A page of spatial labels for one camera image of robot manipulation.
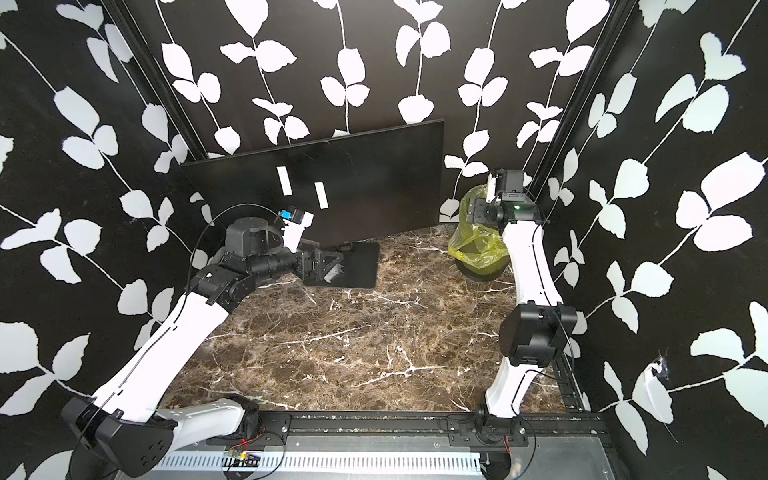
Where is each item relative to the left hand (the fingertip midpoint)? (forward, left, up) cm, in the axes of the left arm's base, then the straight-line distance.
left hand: (328, 246), depth 69 cm
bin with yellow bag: (+9, -41, -15) cm, 45 cm away
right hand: (+17, -43, -5) cm, 46 cm away
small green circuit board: (-37, +23, -33) cm, 55 cm away
